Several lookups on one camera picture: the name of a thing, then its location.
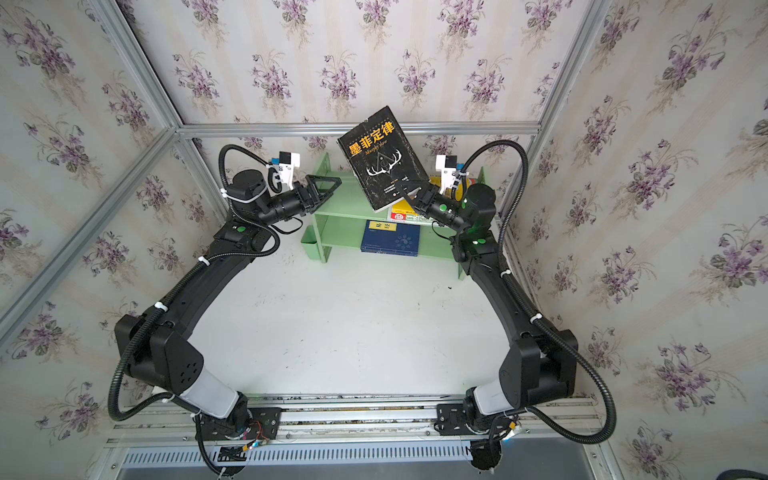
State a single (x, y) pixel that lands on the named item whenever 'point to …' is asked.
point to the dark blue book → (391, 238)
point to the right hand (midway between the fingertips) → (409, 185)
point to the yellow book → (405, 211)
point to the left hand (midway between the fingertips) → (337, 187)
